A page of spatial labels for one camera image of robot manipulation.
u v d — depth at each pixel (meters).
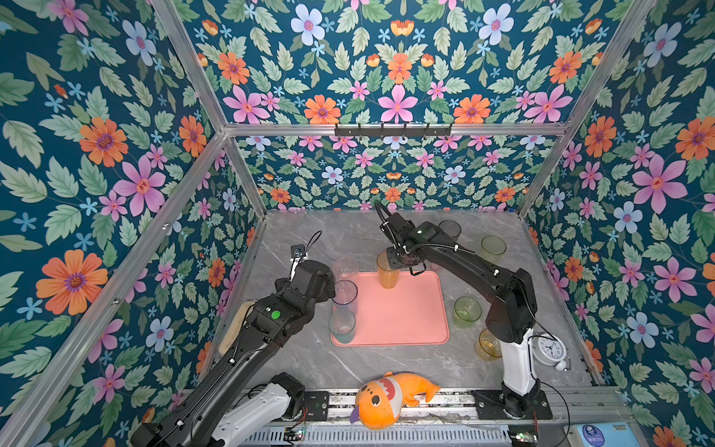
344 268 1.01
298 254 0.62
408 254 0.62
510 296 0.49
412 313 0.93
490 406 0.73
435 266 0.62
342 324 0.84
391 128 0.92
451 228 0.99
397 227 0.68
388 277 0.99
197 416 0.39
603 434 0.65
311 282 0.52
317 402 0.74
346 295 0.80
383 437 0.77
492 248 0.90
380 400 0.67
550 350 0.80
